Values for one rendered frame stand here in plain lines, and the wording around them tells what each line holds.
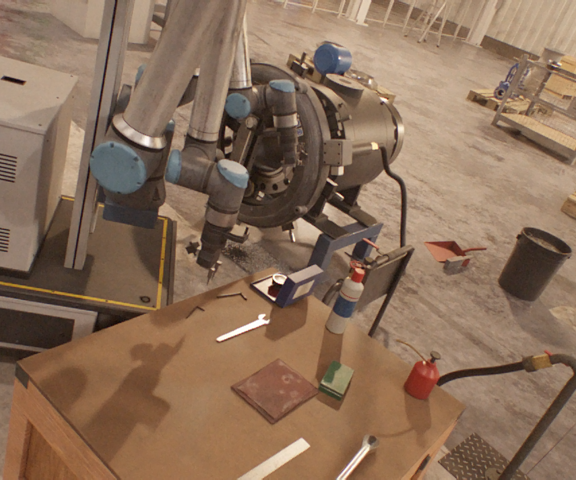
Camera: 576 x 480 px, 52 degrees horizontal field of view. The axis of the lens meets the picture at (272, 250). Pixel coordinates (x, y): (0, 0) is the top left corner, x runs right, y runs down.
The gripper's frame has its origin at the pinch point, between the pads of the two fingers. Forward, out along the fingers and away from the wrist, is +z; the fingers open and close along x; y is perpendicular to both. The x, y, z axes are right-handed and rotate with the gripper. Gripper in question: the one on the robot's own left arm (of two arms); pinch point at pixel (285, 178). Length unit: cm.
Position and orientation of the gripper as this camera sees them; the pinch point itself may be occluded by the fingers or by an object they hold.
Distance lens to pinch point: 234.7
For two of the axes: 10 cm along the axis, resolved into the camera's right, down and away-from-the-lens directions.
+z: 1.1, 9.2, 3.7
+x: 0.1, -3.8, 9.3
